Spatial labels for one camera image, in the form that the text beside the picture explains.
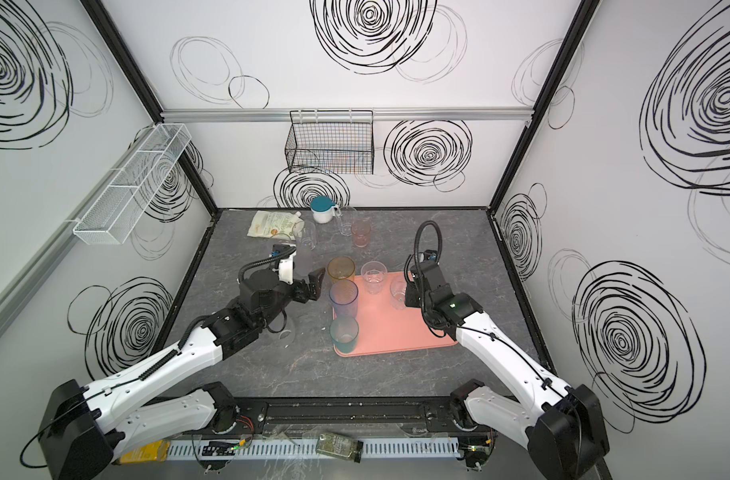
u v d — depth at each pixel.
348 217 1.16
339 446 0.67
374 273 0.97
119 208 0.74
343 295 0.87
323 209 1.12
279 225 1.14
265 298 0.56
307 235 1.10
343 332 0.84
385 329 0.94
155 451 0.67
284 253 0.64
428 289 0.60
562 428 0.38
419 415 0.74
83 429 0.38
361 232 1.11
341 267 0.87
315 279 0.69
